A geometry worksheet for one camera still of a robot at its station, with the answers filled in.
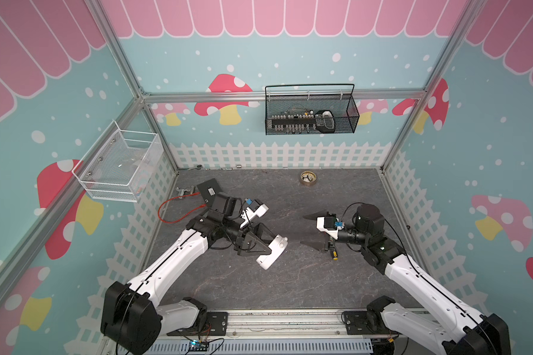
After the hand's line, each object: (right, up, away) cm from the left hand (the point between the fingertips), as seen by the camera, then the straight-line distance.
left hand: (270, 250), depth 62 cm
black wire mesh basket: (+16, +49, +30) cm, 59 cm away
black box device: (-32, +17, +46) cm, 58 cm away
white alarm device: (+2, +2, -4) cm, 5 cm away
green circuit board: (-24, -34, +10) cm, 43 cm away
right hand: (+11, +6, +7) cm, 14 cm away
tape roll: (+19, +23, +53) cm, 61 cm away
